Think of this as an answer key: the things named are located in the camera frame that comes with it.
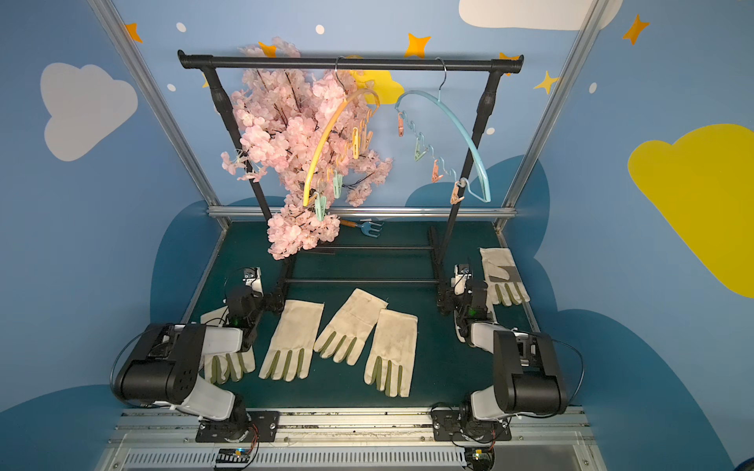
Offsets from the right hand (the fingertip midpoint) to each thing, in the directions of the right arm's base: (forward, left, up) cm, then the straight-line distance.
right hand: (460, 282), depth 95 cm
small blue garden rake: (+30, +34, -7) cm, 46 cm away
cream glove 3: (-25, +22, -7) cm, 34 cm away
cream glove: (-21, +52, -5) cm, 56 cm away
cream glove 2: (-19, +36, -5) cm, 41 cm away
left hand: (-5, +64, +1) cm, 64 cm away
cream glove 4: (+8, -17, -7) cm, 20 cm away
